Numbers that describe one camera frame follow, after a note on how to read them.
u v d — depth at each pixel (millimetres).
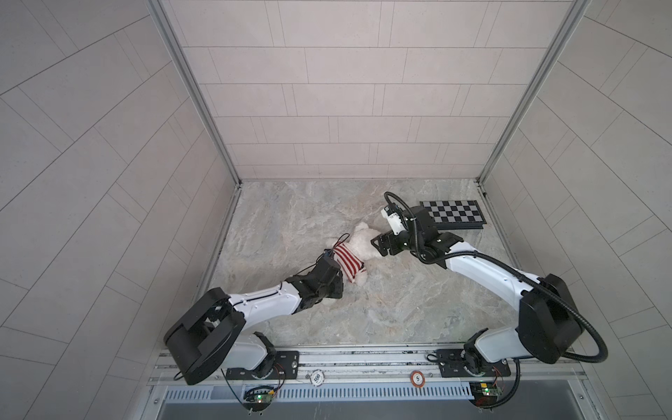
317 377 693
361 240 867
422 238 631
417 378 694
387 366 729
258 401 653
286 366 704
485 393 680
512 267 480
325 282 664
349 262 837
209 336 414
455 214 1016
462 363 706
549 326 417
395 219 742
